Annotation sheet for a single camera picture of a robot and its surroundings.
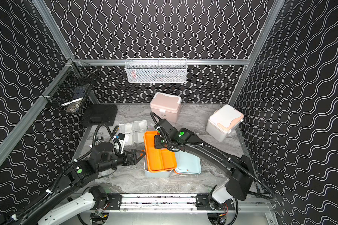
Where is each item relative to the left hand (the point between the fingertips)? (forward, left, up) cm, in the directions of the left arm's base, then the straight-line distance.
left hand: (140, 152), depth 66 cm
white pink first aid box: (+31, -47, -10) cm, 57 cm away
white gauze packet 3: (+33, +11, -24) cm, 42 cm away
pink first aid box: (+41, -9, -10) cm, 43 cm away
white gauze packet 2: (+5, +5, +4) cm, 8 cm away
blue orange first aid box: (-1, -9, -8) cm, 12 cm away
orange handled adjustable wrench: (+20, +36, -25) cm, 49 cm away
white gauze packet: (+31, +21, -25) cm, 45 cm away
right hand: (+10, -6, -5) cm, 13 cm away
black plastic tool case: (+39, +39, -20) cm, 59 cm away
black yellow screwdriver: (+28, +28, -23) cm, 46 cm away
